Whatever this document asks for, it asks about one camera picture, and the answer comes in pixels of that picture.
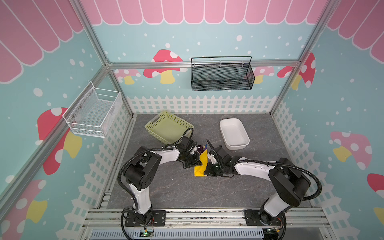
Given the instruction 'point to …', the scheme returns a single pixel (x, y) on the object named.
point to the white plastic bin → (234, 133)
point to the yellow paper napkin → (199, 171)
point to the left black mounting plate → (152, 218)
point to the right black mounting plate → (252, 217)
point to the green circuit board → (149, 233)
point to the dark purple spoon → (199, 148)
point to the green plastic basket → (168, 127)
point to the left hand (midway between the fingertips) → (202, 166)
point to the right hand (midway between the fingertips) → (202, 173)
